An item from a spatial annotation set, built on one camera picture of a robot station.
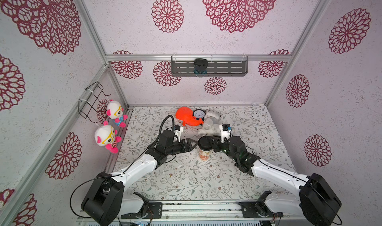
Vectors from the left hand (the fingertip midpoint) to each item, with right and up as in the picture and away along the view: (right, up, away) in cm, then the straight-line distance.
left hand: (194, 145), depth 81 cm
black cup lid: (+6, +2, -3) cm, 6 cm away
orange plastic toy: (-6, +17, +29) cm, 34 cm away
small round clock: (+5, +18, +32) cm, 37 cm away
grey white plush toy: (+11, +10, +13) cm, 20 cm away
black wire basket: (-54, +27, -4) cm, 61 cm away
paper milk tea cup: (+6, -6, +2) cm, 9 cm away
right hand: (+9, +4, +1) cm, 9 cm away
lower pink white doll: (-48, +5, -2) cm, 48 cm away
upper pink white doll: (-50, +19, +12) cm, 55 cm away
